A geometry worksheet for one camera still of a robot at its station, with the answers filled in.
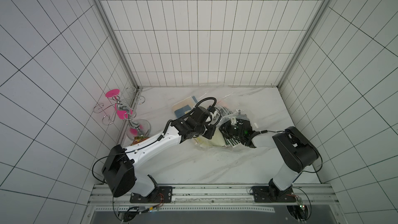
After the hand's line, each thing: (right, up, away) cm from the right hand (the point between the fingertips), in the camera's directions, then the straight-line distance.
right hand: (216, 122), depth 91 cm
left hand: (-4, -3, -14) cm, 15 cm away
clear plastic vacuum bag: (+3, +3, -13) cm, 13 cm away
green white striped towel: (+3, +7, -19) cm, 21 cm away
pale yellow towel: (0, -9, -4) cm, 10 cm away
